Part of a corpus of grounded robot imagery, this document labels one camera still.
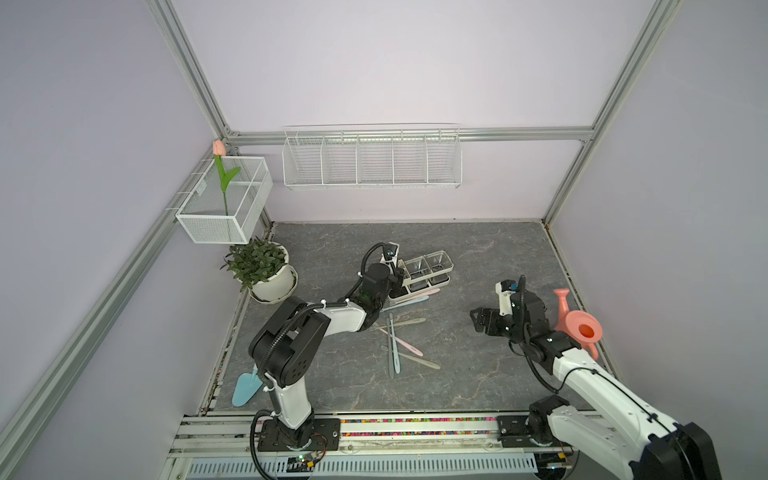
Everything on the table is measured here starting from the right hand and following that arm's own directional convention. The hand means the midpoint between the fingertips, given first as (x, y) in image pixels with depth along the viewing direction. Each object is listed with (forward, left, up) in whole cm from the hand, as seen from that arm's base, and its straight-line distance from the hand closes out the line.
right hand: (482, 311), depth 85 cm
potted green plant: (+11, +64, +7) cm, 65 cm away
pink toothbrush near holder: (+11, +15, -9) cm, 21 cm away
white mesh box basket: (+24, +72, +22) cm, 79 cm away
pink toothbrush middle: (-7, +21, -9) cm, 23 cm away
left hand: (+16, +24, +4) cm, 29 cm away
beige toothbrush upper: (+1, +23, -10) cm, 25 cm away
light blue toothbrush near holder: (+8, +22, -10) cm, 25 cm away
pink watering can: (-6, -27, +1) cm, 27 cm away
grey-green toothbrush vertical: (-10, +27, -8) cm, 30 cm away
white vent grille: (-35, +65, -10) cm, 74 cm away
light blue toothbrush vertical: (-7, +25, -8) cm, 27 cm away
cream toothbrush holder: (+18, +16, -7) cm, 25 cm away
